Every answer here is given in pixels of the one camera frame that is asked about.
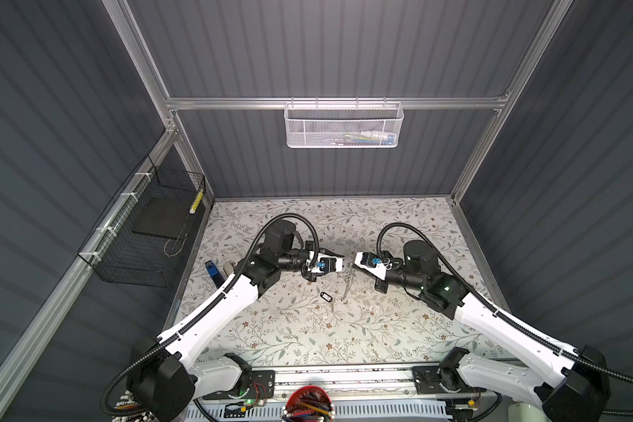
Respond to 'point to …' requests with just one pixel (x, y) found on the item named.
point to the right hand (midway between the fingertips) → (359, 264)
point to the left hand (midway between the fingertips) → (341, 253)
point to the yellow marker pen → (196, 201)
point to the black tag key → (326, 297)
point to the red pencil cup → (309, 403)
